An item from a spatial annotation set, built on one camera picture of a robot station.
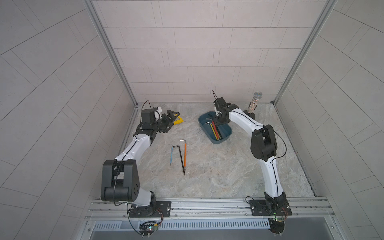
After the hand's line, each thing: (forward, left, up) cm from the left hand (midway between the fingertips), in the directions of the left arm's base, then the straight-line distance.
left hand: (179, 116), depth 84 cm
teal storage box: (+3, -29, -17) cm, 34 cm away
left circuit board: (-50, +11, -18) cm, 54 cm away
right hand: (+9, -24, -14) cm, 29 cm away
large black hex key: (-1, -25, -17) cm, 30 cm away
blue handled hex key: (-15, +5, -20) cm, 25 cm away
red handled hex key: (+4, -23, -16) cm, 28 cm away
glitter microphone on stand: (+10, -45, 0) cm, 46 cm away
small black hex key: (-17, -1, -18) cm, 25 cm away
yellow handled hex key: (+6, -20, -18) cm, 28 cm away
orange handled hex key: (-14, -3, -18) cm, 23 cm away
